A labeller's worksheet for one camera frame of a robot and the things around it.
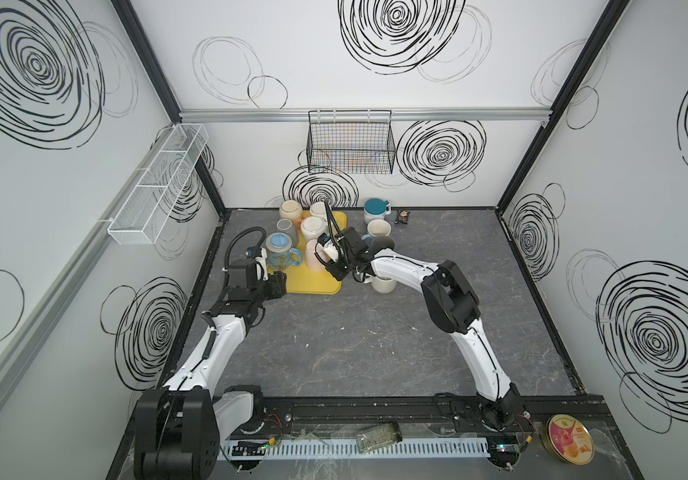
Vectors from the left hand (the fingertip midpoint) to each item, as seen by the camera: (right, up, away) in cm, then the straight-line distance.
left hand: (279, 275), depth 86 cm
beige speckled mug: (+31, -4, +5) cm, 32 cm away
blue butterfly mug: (-2, +6, +8) cm, 11 cm away
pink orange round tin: (+71, -35, -19) cm, 81 cm away
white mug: (+31, +14, +17) cm, 38 cm away
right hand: (+12, +2, +12) cm, 17 cm away
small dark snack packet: (+41, +19, +30) cm, 54 cm away
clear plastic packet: (+27, -35, -18) cm, 48 cm away
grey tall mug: (+32, +10, +10) cm, 35 cm away
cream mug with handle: (+7, +14, +17) cm, 23 cm away
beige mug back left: (-1, +21, +23) cm, 31 cm away
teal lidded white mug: (+31, +22, +26) cm, 46 cm away
